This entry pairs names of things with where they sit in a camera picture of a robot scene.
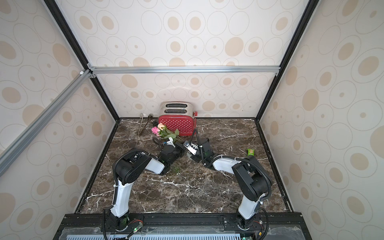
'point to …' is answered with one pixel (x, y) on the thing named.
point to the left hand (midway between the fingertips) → (193, 140)
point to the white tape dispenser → (192, 147)
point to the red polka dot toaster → (178, 115)
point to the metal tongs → (141, 116)
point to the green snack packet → (250, 152)
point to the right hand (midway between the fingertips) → (199, 146)
